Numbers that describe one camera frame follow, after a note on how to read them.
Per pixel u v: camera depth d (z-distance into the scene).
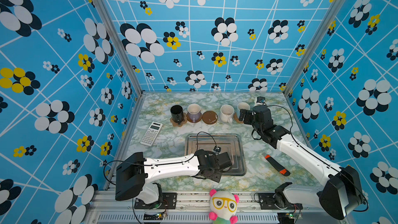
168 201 0.73
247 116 0.74
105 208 0.72
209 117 1.05
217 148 0.70
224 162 0.58
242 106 0.99
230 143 0.94
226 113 1.02
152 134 0.96
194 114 0.98
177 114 0.96
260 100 0.70
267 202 0.72
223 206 0.66
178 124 0.97
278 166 0.84
